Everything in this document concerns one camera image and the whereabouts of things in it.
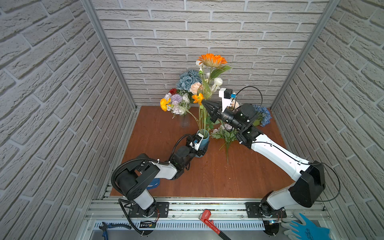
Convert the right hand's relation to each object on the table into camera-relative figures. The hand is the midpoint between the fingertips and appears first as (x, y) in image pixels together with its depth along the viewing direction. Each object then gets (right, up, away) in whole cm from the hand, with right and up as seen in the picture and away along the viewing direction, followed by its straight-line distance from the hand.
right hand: (205, 100), depth 64 cm
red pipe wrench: (0, -56, +7) cm, 56 cm away
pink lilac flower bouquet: (-13, +1, +18) cm, 22 cm away
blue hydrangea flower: (+46, -4, +43) cm, 63 cm away
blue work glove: (+47, -61, +5) cm, 77 cm away
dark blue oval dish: (-27, -44, +16) cm, 54 cm away
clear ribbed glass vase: (-13, -9, +42) cm, 45 cm away
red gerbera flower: (-19, +10, +28) cm, 35 cm away
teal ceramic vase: (+1, -19, +15) cm, 24 cm away
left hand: (+2, -18, +19) cm, 26 cm away
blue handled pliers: (-47, -59, +5) cm, 75 cm away
